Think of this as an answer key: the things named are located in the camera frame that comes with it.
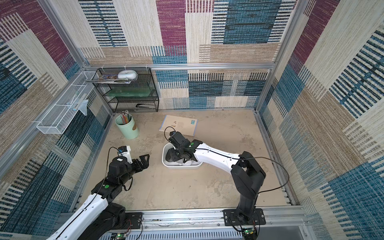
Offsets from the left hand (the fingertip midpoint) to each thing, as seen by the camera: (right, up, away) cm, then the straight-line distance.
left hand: (142, 156), depth 82 cm
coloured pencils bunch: (-15, +22, +13) cm, 30 cm away
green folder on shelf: (-13, +38, +13) cm, 42 cm away
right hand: (+16, +2, +4) cm, 16 cm away
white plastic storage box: (+16, -7, +12) cm, 21 cm away
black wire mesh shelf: (-20, +33, +37) cm, 54 cm away
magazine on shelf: (-22, +45, +10) cm, 51 cm away
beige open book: (+21, +16, +31) cm, 41 cm away
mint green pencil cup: (-15, +14, +18) cm, 27 cm away
